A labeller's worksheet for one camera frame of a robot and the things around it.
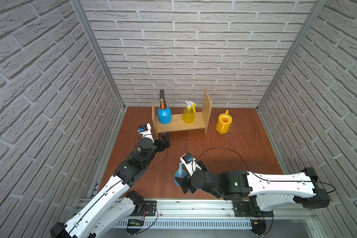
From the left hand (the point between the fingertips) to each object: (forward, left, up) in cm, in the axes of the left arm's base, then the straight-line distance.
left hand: (160, 130), depth 72 cm
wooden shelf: (+24, -26, -20) cm, 40 cm away
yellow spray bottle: (+22, -15, -12) cm, 30 cm away
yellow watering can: (+18, -39, -15) cm, 46 cm away
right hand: (-22, -10, -4) cm, 25 cm away
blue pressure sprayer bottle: (+21, 0, -11) cm, 24 cm away
